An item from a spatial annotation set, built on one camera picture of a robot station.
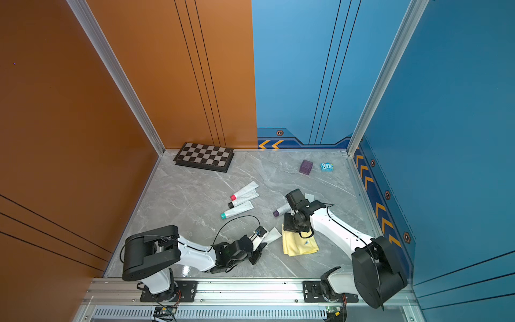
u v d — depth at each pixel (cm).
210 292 76
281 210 93
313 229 59
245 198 98
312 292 72
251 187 102
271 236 83
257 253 74
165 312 72
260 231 73
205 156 113
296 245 80
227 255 65
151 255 47
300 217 61
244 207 96
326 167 112
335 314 70
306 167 106
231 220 76
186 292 74
